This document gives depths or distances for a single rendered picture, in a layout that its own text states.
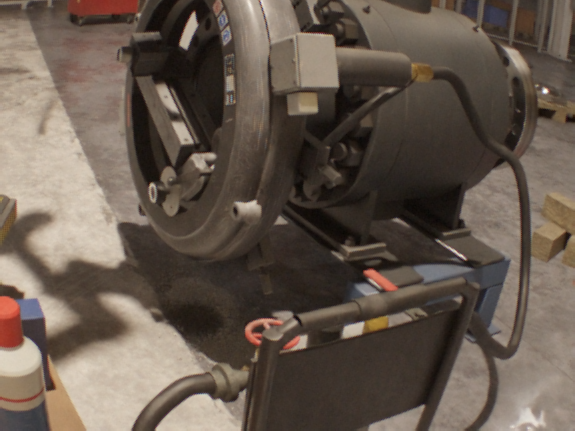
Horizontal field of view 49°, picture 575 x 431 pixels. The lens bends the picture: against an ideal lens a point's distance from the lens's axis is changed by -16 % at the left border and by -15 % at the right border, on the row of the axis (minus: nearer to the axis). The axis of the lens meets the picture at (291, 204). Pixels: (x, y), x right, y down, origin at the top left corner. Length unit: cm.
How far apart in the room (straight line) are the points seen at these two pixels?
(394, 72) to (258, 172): 33
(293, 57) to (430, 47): 58
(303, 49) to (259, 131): 19
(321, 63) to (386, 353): 53
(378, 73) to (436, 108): 38
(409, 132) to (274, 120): 44
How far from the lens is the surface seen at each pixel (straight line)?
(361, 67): 133
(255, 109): 133
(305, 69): 124
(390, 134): 163
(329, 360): 96
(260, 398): 90
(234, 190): 139
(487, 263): 193
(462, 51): 185
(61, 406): 81
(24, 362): 58
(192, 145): 155
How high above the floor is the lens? 100
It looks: 21 degrees down
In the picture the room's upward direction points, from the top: 9 degrees clockwise
